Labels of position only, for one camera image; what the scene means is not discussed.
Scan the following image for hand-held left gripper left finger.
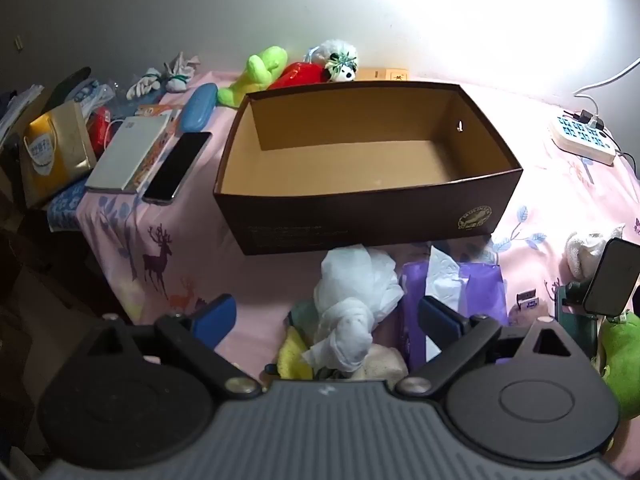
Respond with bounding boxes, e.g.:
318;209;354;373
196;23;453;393
82;294;263;402

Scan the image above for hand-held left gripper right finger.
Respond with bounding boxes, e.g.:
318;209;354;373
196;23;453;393
394;296;585;402

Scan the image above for yellow socks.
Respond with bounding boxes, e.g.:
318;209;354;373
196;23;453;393
277;325;315;381

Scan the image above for pale blue cloth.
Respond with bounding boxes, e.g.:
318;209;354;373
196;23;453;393
289;300;321;332

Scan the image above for brown cardboard box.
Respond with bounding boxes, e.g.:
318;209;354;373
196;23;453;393
213;80;524;256

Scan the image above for white fluffy sock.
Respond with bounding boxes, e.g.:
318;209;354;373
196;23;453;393
565;225;626;281

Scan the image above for green frog plush toy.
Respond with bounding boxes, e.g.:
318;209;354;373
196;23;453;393
597;310;640;421

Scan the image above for purple tissue packet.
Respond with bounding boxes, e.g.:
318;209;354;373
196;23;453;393
400;245;508;376

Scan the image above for black smartphone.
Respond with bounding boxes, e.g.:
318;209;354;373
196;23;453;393
141;131;213;206

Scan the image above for pink printed bed sheet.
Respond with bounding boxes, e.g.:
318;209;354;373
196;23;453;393
75;67;640;480

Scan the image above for orange printed book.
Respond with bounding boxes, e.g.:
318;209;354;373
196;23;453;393
122;105;186;193

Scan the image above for blue floral cloth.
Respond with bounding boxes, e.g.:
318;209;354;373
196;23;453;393
47;177;91;233

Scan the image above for white power bank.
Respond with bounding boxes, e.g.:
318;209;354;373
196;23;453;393
85;114;173;193

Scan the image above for blue glasses case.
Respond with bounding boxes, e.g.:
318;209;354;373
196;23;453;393
179;84;218;133

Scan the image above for red packet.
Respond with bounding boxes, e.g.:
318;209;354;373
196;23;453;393
87;106;121;156

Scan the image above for white power strip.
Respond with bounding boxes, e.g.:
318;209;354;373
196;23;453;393
548;112;617;166

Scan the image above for white glove bundle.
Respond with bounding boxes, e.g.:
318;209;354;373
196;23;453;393
126;67;163;101
160;52;201;93

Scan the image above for black charger plug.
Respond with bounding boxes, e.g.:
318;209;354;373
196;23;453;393
575;110;606;131

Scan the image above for lime green plush toy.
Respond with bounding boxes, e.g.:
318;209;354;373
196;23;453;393
216;46;288;109

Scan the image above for yellow flat box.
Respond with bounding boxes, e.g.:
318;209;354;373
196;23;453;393
357;67;411;82

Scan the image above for red plush toy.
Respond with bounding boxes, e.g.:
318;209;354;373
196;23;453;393
267;61;331;91

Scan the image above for white panda plush toy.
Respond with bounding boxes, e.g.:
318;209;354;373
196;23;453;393
307;39;360;83

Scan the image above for dark curved object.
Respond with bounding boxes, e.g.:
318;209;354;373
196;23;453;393
42;66;92;113

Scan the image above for black cable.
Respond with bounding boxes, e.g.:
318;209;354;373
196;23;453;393
597;130;638;176

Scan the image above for white power cable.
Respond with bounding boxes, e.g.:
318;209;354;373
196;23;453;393
573;55;640;131

